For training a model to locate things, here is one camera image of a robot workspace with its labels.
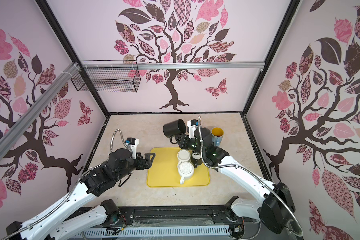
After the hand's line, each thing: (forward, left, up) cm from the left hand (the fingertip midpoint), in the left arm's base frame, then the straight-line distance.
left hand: (148, 157), depth 72 cm
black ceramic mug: (+11, -13, +10) cm, 20 cm away
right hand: (+9, -14, +6) cm, 17 cm away
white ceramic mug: (-2, -19, -13) cm, 23 cm away
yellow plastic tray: (+2, -5, -22) cm, 23 cm away
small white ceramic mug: (+9, -18, -14) cm, 24 cm away
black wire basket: (+52, +31, +13) cm, 62 cm away
